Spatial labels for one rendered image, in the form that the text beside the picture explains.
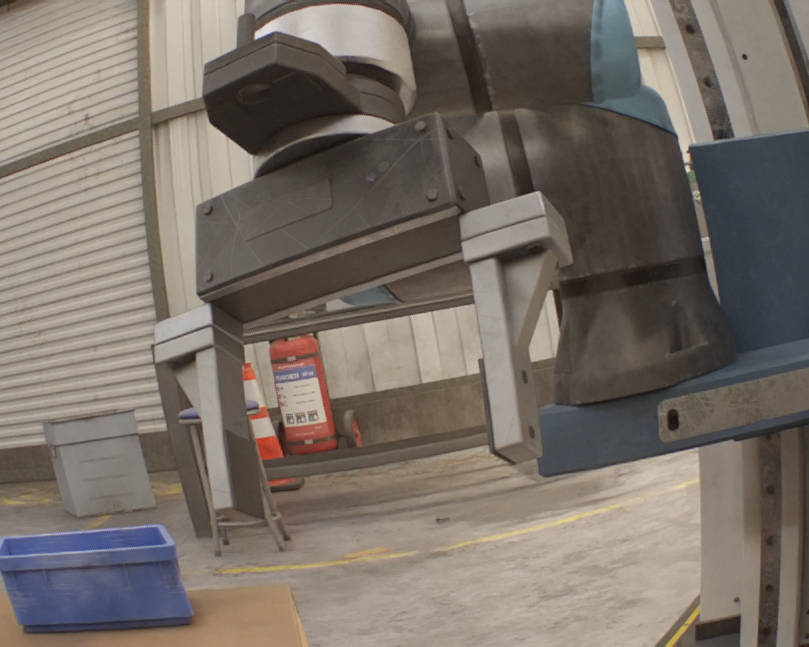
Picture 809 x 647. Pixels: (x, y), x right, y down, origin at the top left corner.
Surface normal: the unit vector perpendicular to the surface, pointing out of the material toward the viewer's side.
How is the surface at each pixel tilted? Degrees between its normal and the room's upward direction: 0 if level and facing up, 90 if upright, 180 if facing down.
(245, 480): 83
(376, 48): 73
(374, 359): 90
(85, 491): 90
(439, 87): 131
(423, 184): 67
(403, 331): 90
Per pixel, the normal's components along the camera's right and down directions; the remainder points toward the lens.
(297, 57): 0.66, -0.38
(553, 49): -0.04, 0.37
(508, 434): -0.44, -0.33
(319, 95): 0.11, 0.90
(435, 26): -0.15, -0.29
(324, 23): 0.04, -0.44
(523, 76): 0.04, 0.65
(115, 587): 0.29, -0.05
